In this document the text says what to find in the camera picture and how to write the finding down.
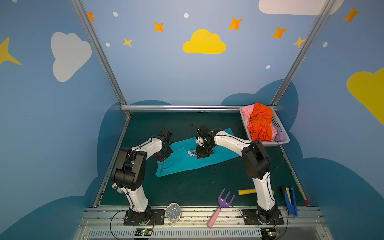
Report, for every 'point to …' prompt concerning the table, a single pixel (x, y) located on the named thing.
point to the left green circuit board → (143, 232)
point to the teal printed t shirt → (184, 156)
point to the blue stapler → (289, 193)
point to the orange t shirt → (260, 124)
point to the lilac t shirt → (280, 136)
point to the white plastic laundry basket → (275, 116)
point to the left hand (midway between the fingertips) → (169, 156)
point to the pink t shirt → (247, 110)
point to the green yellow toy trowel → (249, 191)
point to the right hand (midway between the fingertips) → (199, 155)
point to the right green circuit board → (268, 233)
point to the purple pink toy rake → (223, 203)
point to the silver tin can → (173, 212)
